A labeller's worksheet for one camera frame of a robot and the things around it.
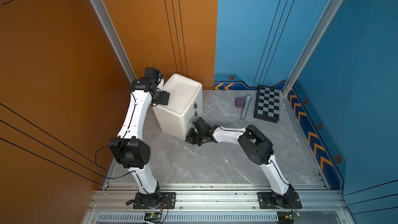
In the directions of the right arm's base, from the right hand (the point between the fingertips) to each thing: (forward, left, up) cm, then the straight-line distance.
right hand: (183, 139), depth 92 cm
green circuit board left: (-38, +11, -4) cm, 39 cm away
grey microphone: (+32, -44, 0) cm, 54 cm away
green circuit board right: (-37, -53, -3) cm, 65 cm away
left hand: (+13, +11, +24) cm, 29 cm away
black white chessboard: (+26, -56, +1) cm, 62 cm away
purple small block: (+28, -37, +2) cm, 47 cm away
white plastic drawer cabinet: (+1, +2, +20) cm, 20 cm away
